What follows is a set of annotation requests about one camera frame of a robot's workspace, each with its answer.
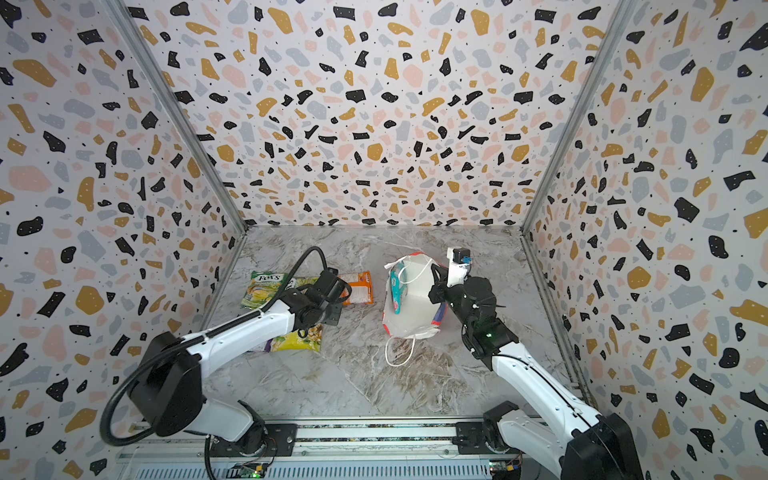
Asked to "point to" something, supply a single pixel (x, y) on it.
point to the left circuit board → (247, 471)
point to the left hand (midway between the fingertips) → (330, 307)
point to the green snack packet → (262, 287)
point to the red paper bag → (419, 317)
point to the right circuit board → (501, 470)
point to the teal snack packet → (398, 290)
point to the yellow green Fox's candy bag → (297, 282)
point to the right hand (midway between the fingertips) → (430, 261)
